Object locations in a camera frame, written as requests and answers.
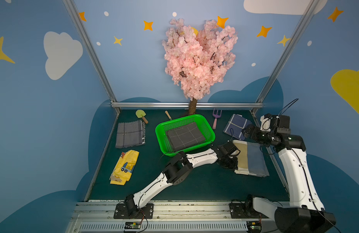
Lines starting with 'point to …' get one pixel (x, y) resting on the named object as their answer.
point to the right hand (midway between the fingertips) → (252, 132)
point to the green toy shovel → (140, 113)
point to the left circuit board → (132, 225)
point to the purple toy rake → (216, 116)
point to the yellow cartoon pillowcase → (124, 166)
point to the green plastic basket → (164, 142)
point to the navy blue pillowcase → (234, 127)
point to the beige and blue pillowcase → (251, 159)
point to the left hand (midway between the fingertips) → (239, 167)
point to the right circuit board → (254, 226)
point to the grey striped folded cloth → (130, 134)
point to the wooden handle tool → (168, 115)
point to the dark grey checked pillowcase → (181, 138)
